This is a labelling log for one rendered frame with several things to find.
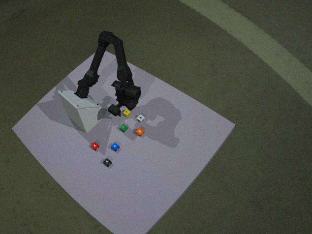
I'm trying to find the red block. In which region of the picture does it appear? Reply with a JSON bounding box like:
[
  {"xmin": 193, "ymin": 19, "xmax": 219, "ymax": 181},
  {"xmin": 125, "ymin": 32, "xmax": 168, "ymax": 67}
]
[{"xmin": 91, "ymin": 142, "xmax": 99, "ymax": 151}]

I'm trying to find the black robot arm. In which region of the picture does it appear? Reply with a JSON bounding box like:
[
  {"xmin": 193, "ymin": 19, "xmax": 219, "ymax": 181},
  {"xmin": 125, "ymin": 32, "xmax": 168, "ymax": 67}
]
[{"xmin": 74, "ymin": 31, "xmax": 141, "ymax": 111}]

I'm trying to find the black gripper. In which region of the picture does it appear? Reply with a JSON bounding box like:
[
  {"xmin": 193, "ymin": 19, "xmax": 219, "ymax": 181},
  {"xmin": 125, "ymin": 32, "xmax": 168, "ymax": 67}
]
[{"xmin": 108, "ymin": 93, "xmax": 127, "ymax": 116}]

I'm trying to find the yellow block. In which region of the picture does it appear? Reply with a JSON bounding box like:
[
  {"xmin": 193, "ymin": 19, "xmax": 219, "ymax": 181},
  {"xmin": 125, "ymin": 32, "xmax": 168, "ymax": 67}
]
[{"xmin": 123, "ymin": 109, "xmax": 131, "ymax": 117}]

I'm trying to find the blue block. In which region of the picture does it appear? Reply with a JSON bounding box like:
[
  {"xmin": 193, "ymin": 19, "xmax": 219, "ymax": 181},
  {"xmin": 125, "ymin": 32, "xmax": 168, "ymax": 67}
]
[{"xmin": 111, "ymin": 143, "xmax": 120, "ymax": 152}]

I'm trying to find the orange block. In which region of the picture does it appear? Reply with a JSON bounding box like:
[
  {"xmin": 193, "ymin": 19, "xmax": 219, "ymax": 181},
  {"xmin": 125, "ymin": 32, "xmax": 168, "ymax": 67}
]
[{"xmin": 136, "ymin": 128, "xmax": 144, "ymax": 137}]

